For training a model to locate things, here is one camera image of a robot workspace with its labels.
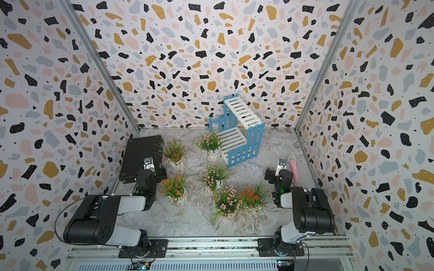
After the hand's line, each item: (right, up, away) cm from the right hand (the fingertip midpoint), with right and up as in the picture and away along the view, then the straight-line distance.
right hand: (279, 168), depth 94 cm
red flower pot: (-58, +9, -4) cm, 58 cm away
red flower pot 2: (-53, -6, -16) cm, 56 cm away
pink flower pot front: (-30, -12, -20) cm, 38 cm away
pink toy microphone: (+10, +5, +7) cm, 13 cm away
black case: (-87, +9, +9) cm, 87 cm away
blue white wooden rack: (-20, +23, +27) cm, 41 cm away
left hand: (-68, +1, -3) cm, 68 cm away
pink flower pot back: (-38, +14, -2) cm, 40 cm away
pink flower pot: (-36, -3, -13) cm, 39 cm away
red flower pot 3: (-18, -10, -21) cm, 29 cm away
